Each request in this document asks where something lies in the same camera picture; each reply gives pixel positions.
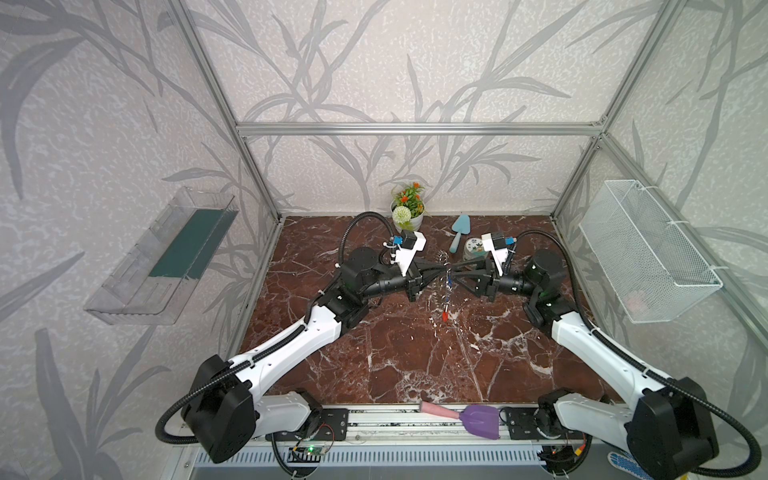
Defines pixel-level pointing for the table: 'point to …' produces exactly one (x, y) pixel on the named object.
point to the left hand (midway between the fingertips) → (447, 264)
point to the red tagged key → (444, 316)
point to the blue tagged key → (450, 282)
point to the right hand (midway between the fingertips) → (454, 266)
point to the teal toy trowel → (462, 225)
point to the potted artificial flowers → (408, 208)
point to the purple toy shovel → (477, 420)
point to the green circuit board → (310, 450)
